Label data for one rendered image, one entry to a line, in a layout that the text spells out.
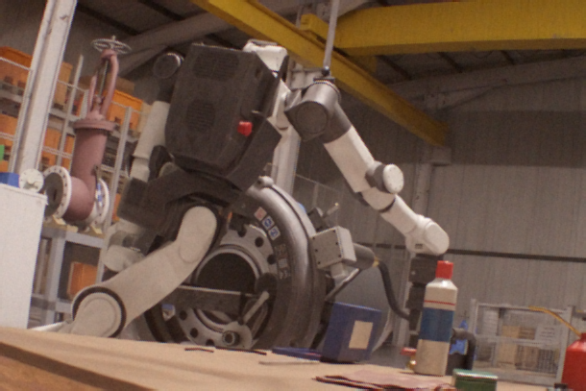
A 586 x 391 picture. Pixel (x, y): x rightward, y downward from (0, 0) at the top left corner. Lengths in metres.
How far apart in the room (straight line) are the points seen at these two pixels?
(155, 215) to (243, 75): 0.42
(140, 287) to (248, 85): 0.57
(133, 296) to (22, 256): 4.47
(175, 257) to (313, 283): 0.55
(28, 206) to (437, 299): 5.16
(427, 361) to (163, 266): 0.76
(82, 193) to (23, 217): 0.72
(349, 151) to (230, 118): 0.33
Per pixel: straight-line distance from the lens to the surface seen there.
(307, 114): 1.93
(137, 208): 1.96
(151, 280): 1.96
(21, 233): 6.37
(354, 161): 2.02
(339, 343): 1.50
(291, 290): 2.32
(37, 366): 0.83
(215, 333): 2.60
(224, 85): 1.92
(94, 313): 1.90
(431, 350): 1.51
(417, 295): 2.20
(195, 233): 1.95
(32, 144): 10.71
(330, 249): 2.31
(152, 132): 2.15
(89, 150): 6.96
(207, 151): 1.92
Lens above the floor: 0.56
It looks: 8 degrees up
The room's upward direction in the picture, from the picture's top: 9 degrees clockwise
